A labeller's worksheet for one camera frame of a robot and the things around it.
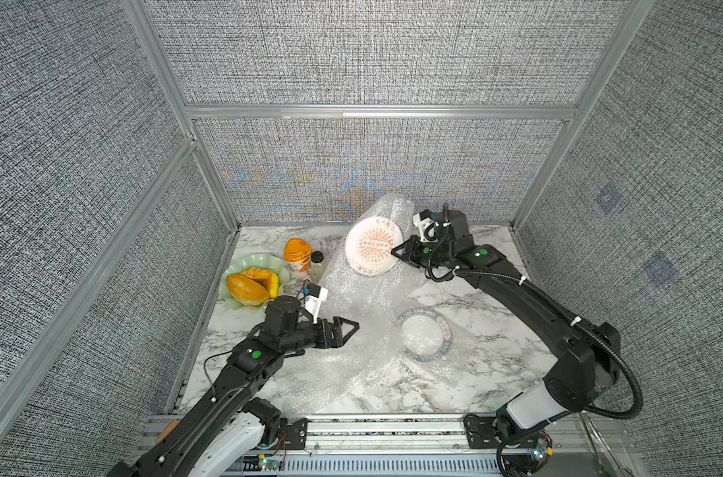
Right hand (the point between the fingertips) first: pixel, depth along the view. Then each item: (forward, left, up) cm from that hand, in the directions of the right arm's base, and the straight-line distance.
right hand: (390, 244), depth 76 cm
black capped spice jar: (+8, +22, -21) cm, 32 cm away
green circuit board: (-45, +31, -27) cm, 61 cm away
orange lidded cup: (+12, +29, -18) cm, 36 cm away
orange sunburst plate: (+2, +5, -3) cm, 6 cm away
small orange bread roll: (+5, +41, -20) cm, 46 cm away
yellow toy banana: (+3, +36, -24) cm, 43 cm away
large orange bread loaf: (-2, +43, -19) cm, 47 cm away
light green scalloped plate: (+12, +43, -24) cm, 51 cm away
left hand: (-18, +10, -9) cm, 23 cm away
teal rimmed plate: (-14, -11, -26) cm, 32 cm away
